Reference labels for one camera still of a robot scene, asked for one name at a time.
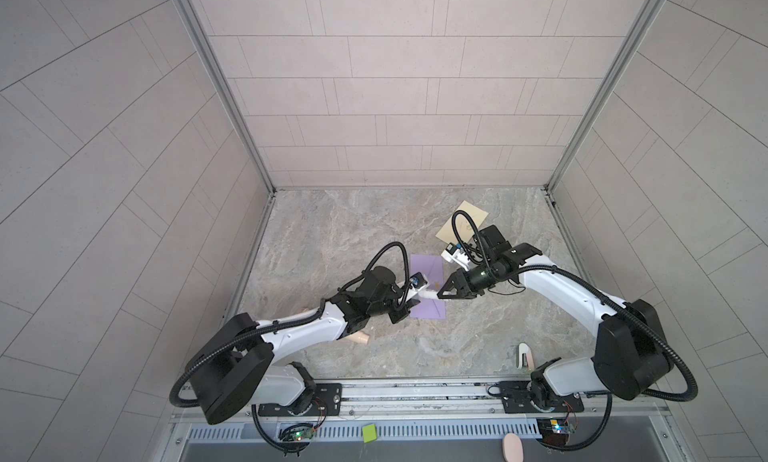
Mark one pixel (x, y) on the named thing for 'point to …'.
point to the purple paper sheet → (431, 269)
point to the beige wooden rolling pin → (360, 337)
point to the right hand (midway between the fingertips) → (442, 296)
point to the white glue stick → (427, 294)
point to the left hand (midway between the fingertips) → (422, 293)
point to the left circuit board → (303, 432)
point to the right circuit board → (554, 431)
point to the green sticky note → (369, 433)
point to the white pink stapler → (525, 357)
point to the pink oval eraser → (512, 448)
